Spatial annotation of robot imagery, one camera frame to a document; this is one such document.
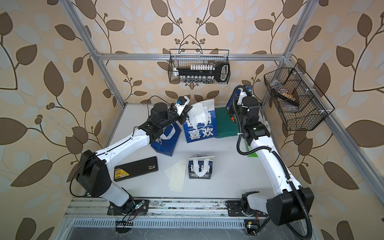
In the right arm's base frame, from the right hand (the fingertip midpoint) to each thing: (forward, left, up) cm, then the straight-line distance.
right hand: (235, 97), depth 74 cm
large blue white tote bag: (-6, +21, -20) cm, 30 cm away
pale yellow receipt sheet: (-25, +33, -37) cm, 56 cm away
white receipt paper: (-1, +19, -6) cm, 20 cm away
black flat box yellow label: (-20, +57, -36) cm, 70 cm away
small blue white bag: (-26, +19, -23) cm, 39 cm away
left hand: (0, +24, -2) cm, 25 cm away
